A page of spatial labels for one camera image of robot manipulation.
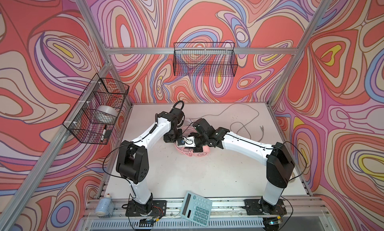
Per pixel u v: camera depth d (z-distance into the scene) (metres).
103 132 0.72
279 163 0.44
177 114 0.71
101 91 0.74
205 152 0.80
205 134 0.63
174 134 0.73
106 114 0.71
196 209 0.72
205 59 0.96
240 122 1.08
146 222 0.72
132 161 0.47
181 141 0.67
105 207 0.68
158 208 0.73
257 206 0.73
